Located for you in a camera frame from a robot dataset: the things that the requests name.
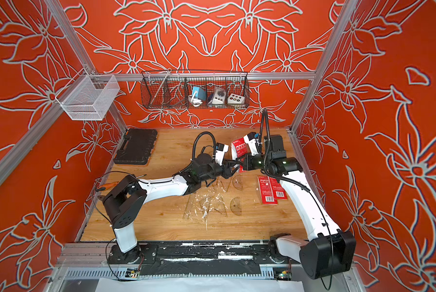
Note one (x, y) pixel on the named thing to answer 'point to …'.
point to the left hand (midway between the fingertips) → (241, 163)
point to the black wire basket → (173, 89)
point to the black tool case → (137, 146)
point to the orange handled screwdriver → (111, 184)
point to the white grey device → (219, 96)
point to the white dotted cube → (234, 98)
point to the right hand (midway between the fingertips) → (233, 159)
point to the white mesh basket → (87, 97)
